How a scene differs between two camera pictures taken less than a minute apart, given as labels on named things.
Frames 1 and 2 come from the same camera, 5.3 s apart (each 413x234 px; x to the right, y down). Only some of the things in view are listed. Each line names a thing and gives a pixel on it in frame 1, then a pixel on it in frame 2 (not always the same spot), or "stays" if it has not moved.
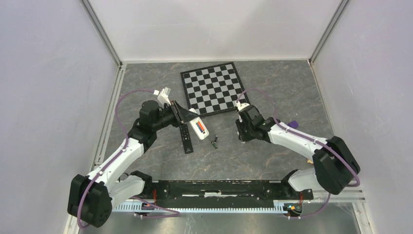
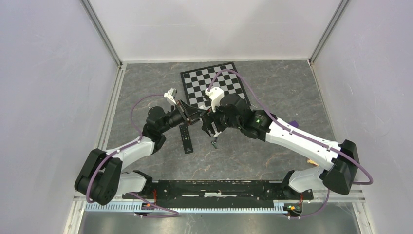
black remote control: x=186 y=138 stays
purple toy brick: x=293 y=124 stays
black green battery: x=214 y=145 stays
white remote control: x=199 y=126 to x=215 y=132
